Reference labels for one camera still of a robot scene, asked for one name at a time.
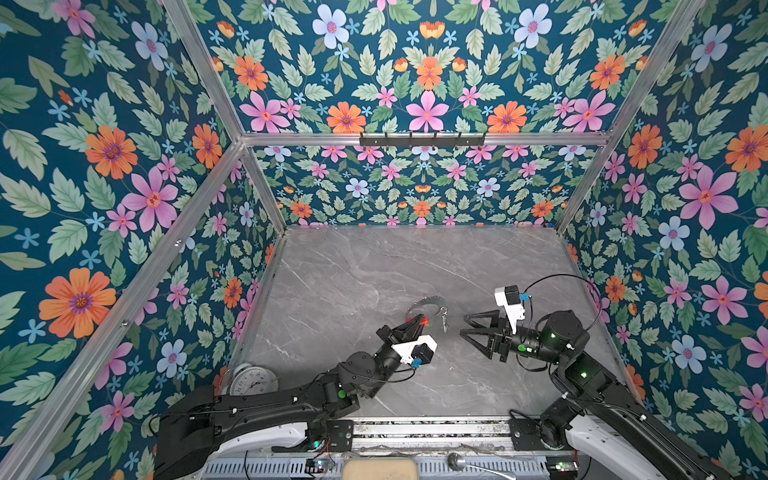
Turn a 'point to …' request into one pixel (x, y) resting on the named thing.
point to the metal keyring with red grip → (443, 310)
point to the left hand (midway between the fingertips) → (422, 310)
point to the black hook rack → (422, 142)
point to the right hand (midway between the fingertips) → (466, 327)
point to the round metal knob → (455, 462)
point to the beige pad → (380, 469)
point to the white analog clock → (252, 379)
